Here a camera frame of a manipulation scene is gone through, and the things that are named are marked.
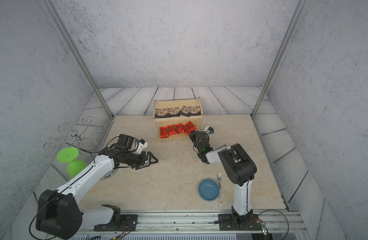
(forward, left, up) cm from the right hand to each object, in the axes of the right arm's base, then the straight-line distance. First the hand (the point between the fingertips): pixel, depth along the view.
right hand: (189, 129), depth 96 cm
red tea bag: (+3, +1, -2) cm, 4 cm away
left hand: (-24, +18, +1) cm, 30 cm away
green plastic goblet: (-30, +48, +21) cm, 61 cm away
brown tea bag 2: (+9, +10, +8) cm, 16 cm away
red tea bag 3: (+7, +13, -8) cm, 17 cm away
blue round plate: (-33, -10, -12) cm, 37 cm away
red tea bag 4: (+8, +8, -9) cm, 14 cm away
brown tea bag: (+6, +18, +9) cm, 21 cm away
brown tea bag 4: (+10, -3, +8) cm, 13 cm away
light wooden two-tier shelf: (+2, +8, +8) cm, 12 cm away
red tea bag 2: (+5, +18, -8) cm, 20 cm away
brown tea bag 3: (+9, +2, +8) cm, 12 cm away
